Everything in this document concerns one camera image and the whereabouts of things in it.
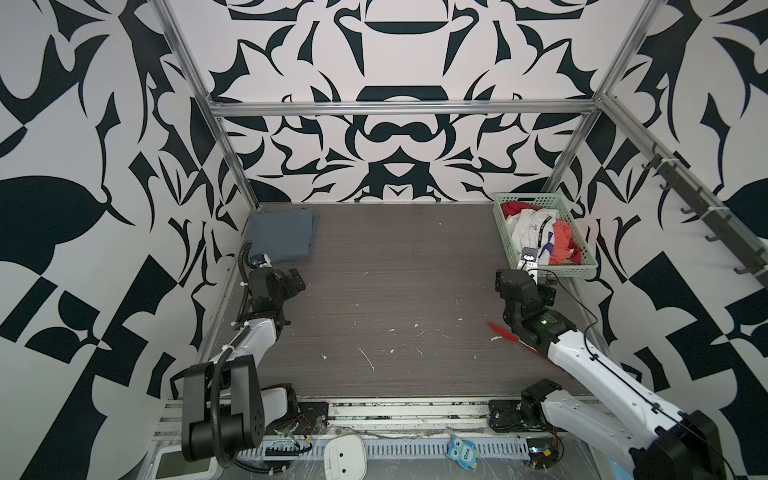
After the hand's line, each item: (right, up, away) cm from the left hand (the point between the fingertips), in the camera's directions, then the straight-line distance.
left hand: (281, 271), depth 89 cm
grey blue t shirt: (-6, +11, +20) cm, 23 cm away
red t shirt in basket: (+89, +7, +11) cm, 90 cm away
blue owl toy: (+48, -39, -20) cm, 65 cm away
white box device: (+22, -39, -21) cm, 49 cm away
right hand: (+68, +1, -10) cm, 69 cm away
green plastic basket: (+94, +24, +26) cm, 100 cm away
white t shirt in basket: (+80, +13, +13) cm, 82 cm away
